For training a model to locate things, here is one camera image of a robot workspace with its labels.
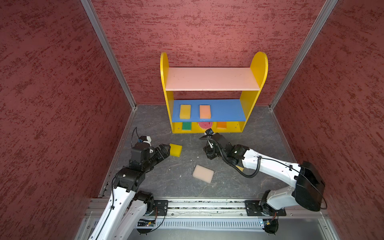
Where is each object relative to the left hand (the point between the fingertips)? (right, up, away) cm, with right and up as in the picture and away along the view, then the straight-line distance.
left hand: (166, 153), depth 75 cm
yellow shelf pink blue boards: (+33, +19, +17) cm, 42 cm away
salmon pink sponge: (+21, +22, +21) cm, 37 cm away
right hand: (+22, 0, +7) cm, 23 cm away
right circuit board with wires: (+52, -35, -4) cm, 63 cm away
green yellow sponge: (+9, +12, +30) cm, 34 cm away
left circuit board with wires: (-10, -36, -2) cm, 37 cm away
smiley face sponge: (+22, +13, +28) cm, 38 cm away
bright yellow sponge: (+2, -3, +20) cm, 20 cm away
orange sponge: (+34, +13, +32) cm, 48 cm away
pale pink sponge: (+20, -15, +11) cm, 27 cm away
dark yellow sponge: (+8, +22, +21) cm, 31 cm away
